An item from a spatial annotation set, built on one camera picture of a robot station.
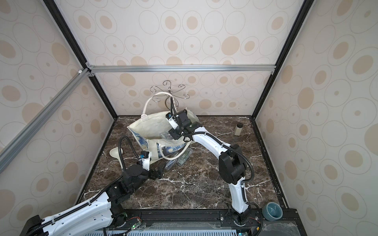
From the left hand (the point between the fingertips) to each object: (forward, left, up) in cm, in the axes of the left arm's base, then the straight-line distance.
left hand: (163, 161), depth 77 cm
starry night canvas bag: (+22, +11, -2) cm, 24 cm away
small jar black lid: (+31, -48, -9) cm, 57 cm away
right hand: (+23, -8, +1) cm, 25 cm away
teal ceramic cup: (-20, -57, -15) cm, 62 cm away
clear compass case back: (+23, +3, -8) cm, 25 cm away
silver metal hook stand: (+36, +4, +16) cm, 40 cm away
